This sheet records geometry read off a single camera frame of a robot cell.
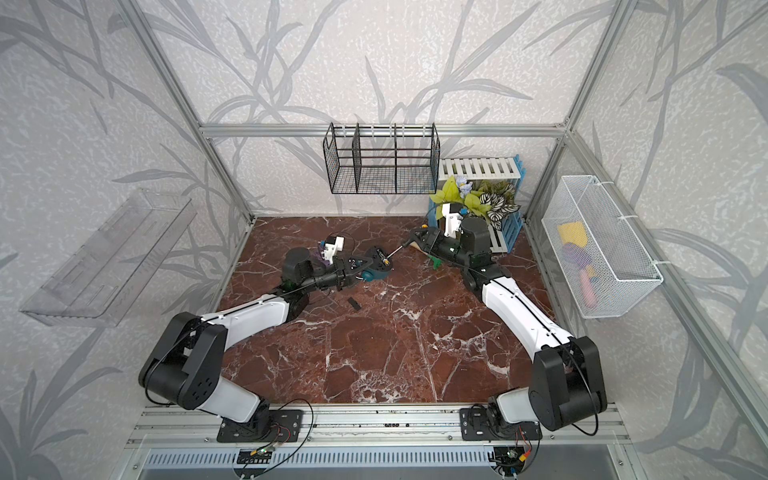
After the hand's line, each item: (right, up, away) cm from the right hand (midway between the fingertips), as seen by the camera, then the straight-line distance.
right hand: (413, 231), depth 78 cm
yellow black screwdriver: (-8, -7, +2) cm, 11 cm away
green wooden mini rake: (+9, -10, +28) cm, 31 cm away
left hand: (-12, -10, 0) cm, 15 cm away
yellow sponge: (+48, 0, +10) cm, 49 cm away
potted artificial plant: (+22, +10, +9) cm, 26 cm away
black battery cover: (-19, -23, +18) cm, 35 cm away
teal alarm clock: (-10, -10, 0) cm, 14 cm away
